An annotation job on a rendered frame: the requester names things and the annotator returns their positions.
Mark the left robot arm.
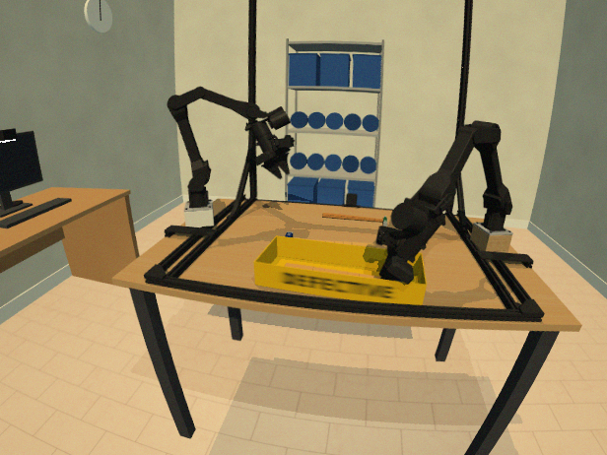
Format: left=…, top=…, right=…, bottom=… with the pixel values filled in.
left=376, top=120, right=512, bottom=253

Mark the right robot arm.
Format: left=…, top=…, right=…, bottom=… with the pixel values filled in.
left=167, top=87, right=295, bottom=208

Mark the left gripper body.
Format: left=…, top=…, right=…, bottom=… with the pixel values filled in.
left=387, top=231, right=427, bottom=285

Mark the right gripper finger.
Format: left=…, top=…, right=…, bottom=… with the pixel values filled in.
left=262, top=157, right=283, bottom=179
left=277, top=153, right=290, bottom=174

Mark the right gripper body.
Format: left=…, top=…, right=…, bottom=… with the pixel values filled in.
left=255, top=133, right=291, bottom=165

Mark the yellow bin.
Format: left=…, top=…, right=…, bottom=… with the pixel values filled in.
left=254, top=235, right=427, bottom=305

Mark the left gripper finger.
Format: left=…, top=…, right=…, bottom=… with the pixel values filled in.
left=381, top=259, right=398, bottom=281
left=379, top=246, right=395, bottom=276

